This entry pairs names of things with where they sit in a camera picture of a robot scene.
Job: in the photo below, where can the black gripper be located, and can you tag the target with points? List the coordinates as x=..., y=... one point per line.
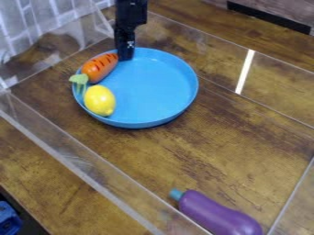
x=129, y=16

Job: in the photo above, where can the orange toy carrot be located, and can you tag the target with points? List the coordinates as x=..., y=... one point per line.
x=93, y=71

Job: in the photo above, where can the blue round tray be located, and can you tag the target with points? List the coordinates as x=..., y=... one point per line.
x=155, y=86

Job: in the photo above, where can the yellow toy lemon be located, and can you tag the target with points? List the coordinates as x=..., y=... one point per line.
x=99, y=100

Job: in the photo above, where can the white sheer curtain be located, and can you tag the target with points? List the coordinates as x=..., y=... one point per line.
x=27, y=19

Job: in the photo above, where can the purple toy eggplant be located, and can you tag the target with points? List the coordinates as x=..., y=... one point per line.
x=222, y=220

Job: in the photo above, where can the blue object at corner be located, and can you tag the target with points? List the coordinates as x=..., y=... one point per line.
x=11, y=222

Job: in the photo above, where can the clear acrylic enclosure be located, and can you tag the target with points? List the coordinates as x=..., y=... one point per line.
x=93, y=180

